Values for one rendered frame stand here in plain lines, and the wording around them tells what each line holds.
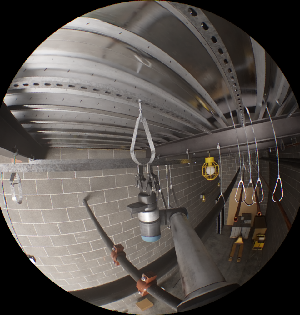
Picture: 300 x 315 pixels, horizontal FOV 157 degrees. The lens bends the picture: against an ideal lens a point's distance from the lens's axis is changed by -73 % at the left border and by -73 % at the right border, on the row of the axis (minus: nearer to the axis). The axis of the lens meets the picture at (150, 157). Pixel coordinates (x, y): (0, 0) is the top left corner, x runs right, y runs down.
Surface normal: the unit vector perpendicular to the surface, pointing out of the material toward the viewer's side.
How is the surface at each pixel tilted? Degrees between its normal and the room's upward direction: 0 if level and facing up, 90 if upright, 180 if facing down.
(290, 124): 90
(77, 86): 180
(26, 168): 90
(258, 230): 90
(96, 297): 34
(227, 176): 90
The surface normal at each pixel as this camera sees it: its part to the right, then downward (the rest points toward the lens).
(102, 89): 0.08, 0.99
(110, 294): 0.37, -0.82
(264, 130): -0.76, 0.01
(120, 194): 0.65, -0.11
